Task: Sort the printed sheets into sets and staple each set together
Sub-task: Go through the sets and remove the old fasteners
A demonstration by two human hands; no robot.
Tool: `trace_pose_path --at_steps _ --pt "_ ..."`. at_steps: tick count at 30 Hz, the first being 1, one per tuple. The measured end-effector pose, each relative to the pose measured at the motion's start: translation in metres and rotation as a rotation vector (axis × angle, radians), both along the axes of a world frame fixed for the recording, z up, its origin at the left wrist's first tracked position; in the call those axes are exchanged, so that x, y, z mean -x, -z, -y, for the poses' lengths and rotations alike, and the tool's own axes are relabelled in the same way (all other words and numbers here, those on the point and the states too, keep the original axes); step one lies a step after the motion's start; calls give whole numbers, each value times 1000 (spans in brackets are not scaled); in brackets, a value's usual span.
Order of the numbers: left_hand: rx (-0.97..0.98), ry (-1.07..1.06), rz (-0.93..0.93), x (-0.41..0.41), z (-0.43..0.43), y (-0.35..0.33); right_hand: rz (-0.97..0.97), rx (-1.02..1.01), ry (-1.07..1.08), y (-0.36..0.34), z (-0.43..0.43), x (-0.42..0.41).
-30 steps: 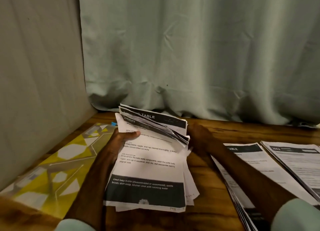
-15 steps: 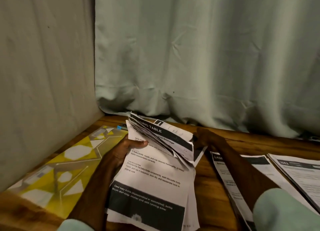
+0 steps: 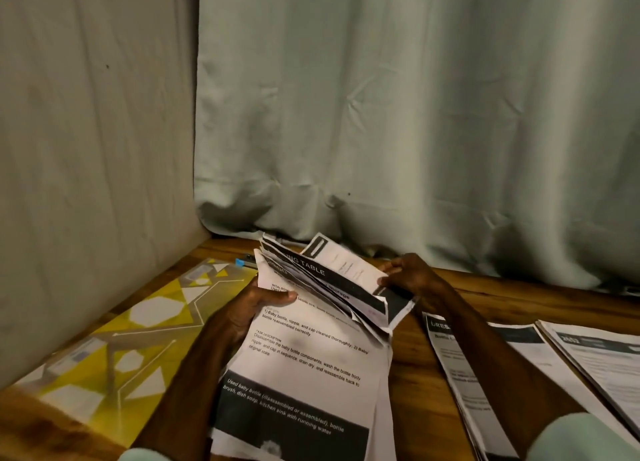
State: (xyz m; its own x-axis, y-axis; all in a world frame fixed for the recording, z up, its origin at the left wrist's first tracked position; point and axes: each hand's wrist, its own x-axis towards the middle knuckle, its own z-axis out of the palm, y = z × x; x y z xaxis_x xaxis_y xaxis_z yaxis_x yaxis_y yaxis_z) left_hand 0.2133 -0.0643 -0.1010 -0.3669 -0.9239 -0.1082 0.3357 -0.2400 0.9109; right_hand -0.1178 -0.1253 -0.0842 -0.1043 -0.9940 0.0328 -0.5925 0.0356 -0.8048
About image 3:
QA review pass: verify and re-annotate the person's right hand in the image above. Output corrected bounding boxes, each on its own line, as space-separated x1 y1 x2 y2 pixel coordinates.
377 252 453 314

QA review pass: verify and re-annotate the wash baby bottle paper stack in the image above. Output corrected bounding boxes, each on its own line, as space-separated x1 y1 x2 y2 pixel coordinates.
208 248 398 461

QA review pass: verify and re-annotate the person's left forearm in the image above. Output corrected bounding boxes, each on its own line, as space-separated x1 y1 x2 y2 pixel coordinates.
120 326 246 461

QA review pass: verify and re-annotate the person's right forearm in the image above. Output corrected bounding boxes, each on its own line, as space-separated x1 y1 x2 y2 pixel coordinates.
425 290 636 461

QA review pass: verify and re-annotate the pale green curtain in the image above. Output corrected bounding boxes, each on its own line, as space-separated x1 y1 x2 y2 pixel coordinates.
194 0 640 292

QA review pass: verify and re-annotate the dressing table paper stack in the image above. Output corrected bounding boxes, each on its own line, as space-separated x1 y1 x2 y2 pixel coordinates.
258 234 393 342

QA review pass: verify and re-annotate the person's left hand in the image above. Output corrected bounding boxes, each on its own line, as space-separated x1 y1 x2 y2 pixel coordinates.
203 282 299 349

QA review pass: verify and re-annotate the yellow patterned folder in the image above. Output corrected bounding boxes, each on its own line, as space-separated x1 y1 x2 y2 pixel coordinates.
12 258 259 449

